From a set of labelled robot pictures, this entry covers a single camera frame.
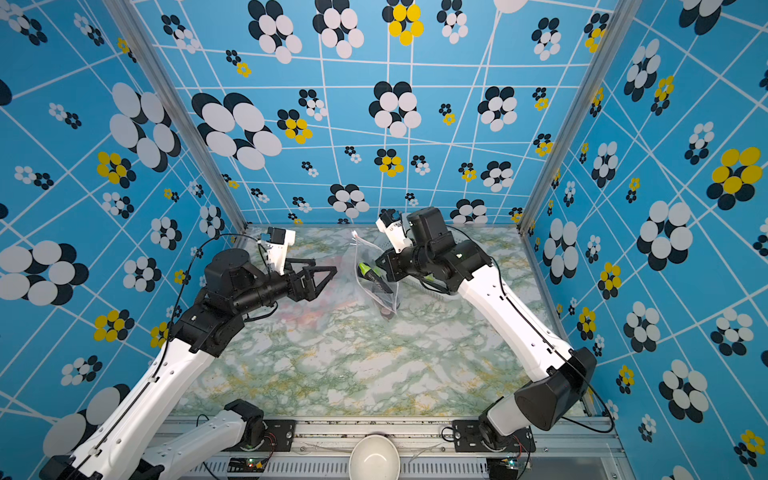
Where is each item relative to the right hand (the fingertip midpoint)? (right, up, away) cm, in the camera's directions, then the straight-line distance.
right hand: (383, 260), depth 71 cm
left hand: (-12, -1, -6) cm, 13 cm away
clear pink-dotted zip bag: (-11, -11, +30) cm, 34 cm away
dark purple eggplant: (-1, -7, +5) cm, 9 cm away
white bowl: (-2, -47, 0) cm, 47 cm away
